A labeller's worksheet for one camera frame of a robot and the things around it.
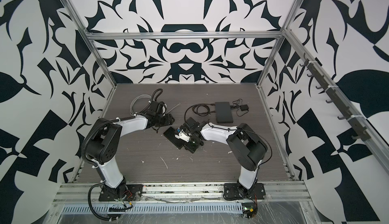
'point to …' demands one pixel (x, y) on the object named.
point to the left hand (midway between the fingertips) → (172, 117)
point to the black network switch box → (223, 112)
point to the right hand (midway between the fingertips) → (188, 146)
